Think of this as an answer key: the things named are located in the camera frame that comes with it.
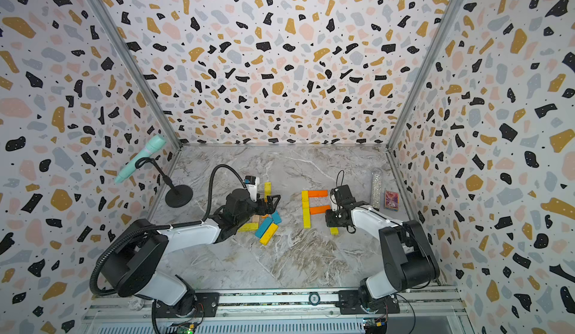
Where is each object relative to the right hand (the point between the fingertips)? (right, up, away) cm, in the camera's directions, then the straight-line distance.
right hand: (334, 219), depth 93 cm
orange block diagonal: (-6, +3, +4) cm, 8 cm away
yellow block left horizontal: (-35, -3, -3) cm, 35 cm away
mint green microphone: (-64, +30, -17) cm, 73 cm away
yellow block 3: (-1, -4, -4) cm, 5 cm away
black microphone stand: (-68, +9, +5) cm, 68 cm away
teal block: (-24, +1, 0) cm, 24 cm away
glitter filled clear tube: (+22, +17, +14) cm, 31 cm away
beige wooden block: (-33, 0, -1) cm, 33 cm away
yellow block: (-12, +3, +4) cm, 13 cm away
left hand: (-24, +11, -6) cm, 27 cm away
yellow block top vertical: (-30, +11, +9) cm, 33 cm away
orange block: (-7, +10, +10) cm, 15 cm away
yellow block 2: (-12, -1, 0) cm, 12 cm away
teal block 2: (-29, -2, -1) cm, 29 cm away
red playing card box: (+26, +7, +6) cm, 28 cm away
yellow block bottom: (-27, -5, -4) cm, 27 cm away
